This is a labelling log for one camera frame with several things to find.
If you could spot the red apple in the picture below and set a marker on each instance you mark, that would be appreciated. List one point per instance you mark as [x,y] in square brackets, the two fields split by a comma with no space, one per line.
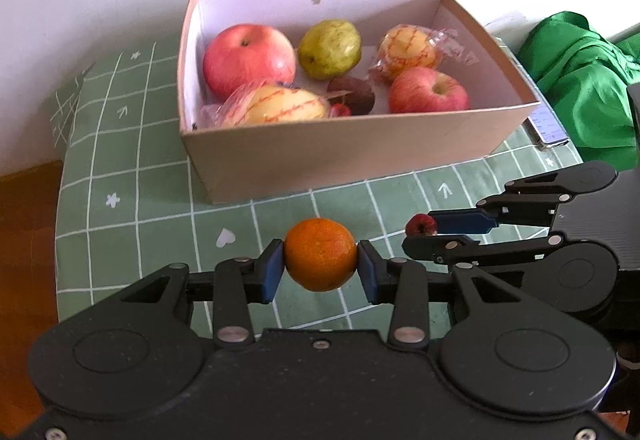
[245,60]
[429,92]

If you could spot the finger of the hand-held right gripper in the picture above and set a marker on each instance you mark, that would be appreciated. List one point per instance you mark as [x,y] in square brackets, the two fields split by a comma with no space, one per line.
[450,249]
[465,222]

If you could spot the green pear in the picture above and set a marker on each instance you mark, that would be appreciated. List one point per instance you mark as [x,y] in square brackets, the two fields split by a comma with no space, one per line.
[330,49]

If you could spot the brown cardboard box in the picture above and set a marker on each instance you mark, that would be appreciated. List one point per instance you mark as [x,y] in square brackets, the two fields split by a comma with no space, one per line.
[350,155]

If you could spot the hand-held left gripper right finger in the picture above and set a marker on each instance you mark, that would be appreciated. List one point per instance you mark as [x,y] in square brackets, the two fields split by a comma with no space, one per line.
[369,272]

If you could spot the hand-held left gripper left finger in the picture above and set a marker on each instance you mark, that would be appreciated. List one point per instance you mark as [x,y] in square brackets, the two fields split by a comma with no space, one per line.
[272,270]

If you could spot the dark brown plum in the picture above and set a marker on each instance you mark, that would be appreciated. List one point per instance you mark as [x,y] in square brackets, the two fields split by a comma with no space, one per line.
[357,95]

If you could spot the green checked tablecloth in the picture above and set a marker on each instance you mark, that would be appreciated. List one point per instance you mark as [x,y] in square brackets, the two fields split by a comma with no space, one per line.
[150,200]

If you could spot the yellow pear blue sticker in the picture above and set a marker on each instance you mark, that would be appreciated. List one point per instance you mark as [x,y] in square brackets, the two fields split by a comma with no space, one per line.
[280,107]

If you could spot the wrinkled red date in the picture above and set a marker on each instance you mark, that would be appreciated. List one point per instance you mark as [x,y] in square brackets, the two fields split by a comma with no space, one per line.
[420,225]

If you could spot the smartphone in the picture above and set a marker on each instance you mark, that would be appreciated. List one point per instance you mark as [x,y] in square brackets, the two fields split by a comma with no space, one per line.
[550,130]

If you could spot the bright green cloth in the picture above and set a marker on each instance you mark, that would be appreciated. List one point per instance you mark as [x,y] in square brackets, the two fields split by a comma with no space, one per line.
[575,85]

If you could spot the small orange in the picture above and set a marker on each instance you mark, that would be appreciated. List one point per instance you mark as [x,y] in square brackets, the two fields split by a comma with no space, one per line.
[320,254]

